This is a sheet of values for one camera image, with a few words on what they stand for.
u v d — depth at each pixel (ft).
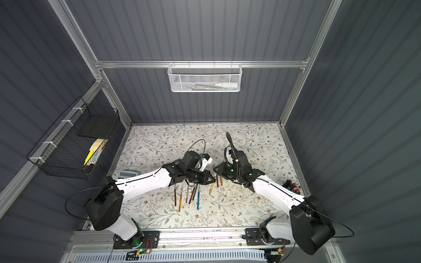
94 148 2.45
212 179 2.60
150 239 2.38
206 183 2.47
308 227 1.35
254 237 2.37
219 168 2.63
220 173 2.37
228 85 2.86
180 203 2.77
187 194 2.85
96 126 2.61
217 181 2.56
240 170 2.10
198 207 2.71
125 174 3.01
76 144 2.41
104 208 1.49
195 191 2.91
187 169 2.16
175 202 2.77
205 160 2.49
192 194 2.85
